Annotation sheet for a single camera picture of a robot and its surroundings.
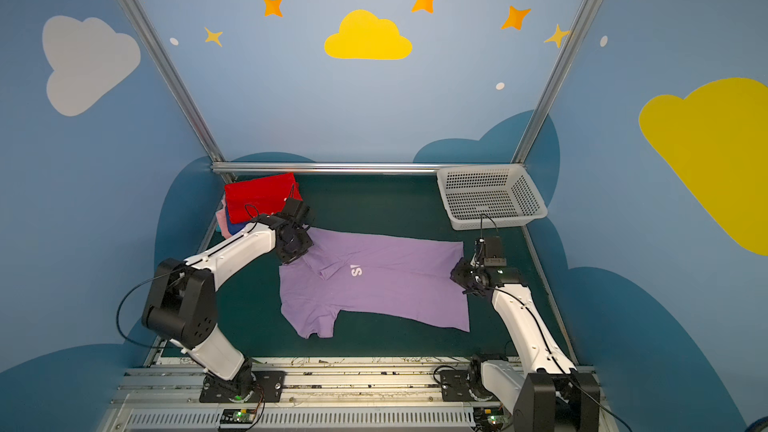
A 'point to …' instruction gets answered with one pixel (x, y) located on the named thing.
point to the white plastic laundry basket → (490, 196)
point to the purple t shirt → (402, 278)
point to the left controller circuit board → (237, 416)
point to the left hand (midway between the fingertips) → (310, 248)
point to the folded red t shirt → (264, 196)
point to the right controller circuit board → (490, 417)
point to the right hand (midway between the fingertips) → (460, 270)
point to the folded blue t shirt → (234, 227)
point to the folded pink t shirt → (221, 216)
